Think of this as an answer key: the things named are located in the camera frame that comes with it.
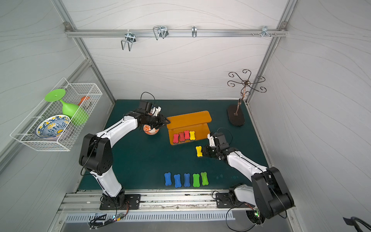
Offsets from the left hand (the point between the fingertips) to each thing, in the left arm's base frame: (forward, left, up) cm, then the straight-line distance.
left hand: (169, 123), depth 88 cm
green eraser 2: (-29, -22, -13) cm, 39 cm away
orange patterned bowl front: (+3, +17, -14) cm, 22 cm away
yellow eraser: (-1, -14, -13) cm, 19 cm away
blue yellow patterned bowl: (-18, +47, +20) cm, 54 cm away
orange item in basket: (+2, +46, +17) cm, 49 cm away
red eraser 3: (-1, -11, -13) cm, 17 cm away
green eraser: (-30, -17, -13) cm, 36 cm away
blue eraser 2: (-31, -7, -14) cm, 35 cm away
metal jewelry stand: (+20, -48, -13) cm, 54 cm away
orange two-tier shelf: (+4, -18, -4) cm, 18 cm away
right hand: (-12, -21, -10) cm, 26 cm away
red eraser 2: (-2, -8, -12) cm, 15 cm away
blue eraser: (-29, -1, -14) cm, 32 cm away
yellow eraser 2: (-15, -19, -11) cm, 26 cm away
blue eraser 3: (-29, -12, -14) cm, 34 cm away
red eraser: (-4, -3, -13) cm, 14 cm away
